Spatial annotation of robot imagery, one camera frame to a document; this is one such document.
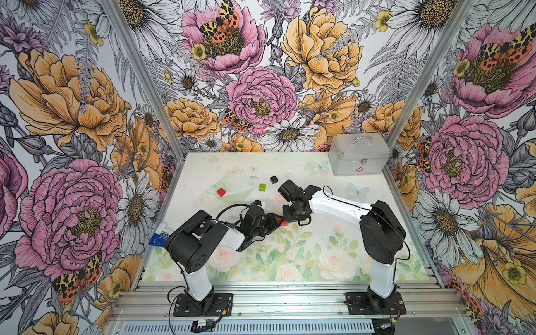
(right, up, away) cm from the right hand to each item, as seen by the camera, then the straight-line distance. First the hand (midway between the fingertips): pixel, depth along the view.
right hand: (291, 222), depth 90 cm
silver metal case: (+33, +30, +13) cm, 47 cm away
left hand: (-4, -2, +3) cm, 5 cm away
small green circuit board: (-32, -32, -17) cm, 48 cm away
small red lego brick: (-34, +11, +15) cm, 39 cm away
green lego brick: (-13, +14, +17) cm, 26 cm away
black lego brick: (-8, +17, +19) cm, 27 cm away
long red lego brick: (-3, 0, -2) cm, 4 cm away
